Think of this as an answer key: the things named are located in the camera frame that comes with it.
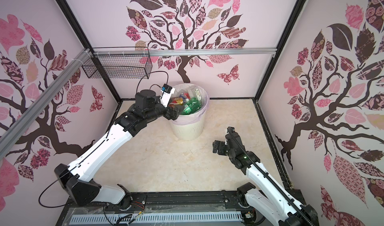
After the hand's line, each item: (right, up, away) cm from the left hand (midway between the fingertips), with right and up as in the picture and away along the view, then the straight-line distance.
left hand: (177, 105), depth 71 cm
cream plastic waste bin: (+5, -16, +17) cm, 23 cm away
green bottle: (+7, 0, +11) cm, 13 cm away
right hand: (+23, -20, +11) cm, 33 cm away
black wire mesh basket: (-40, +29, +24) cm, 54 cm away
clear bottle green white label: (+10, +7, +17) cm, 21 cm away
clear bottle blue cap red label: (+3, +7, +19) cm, 20 cm away
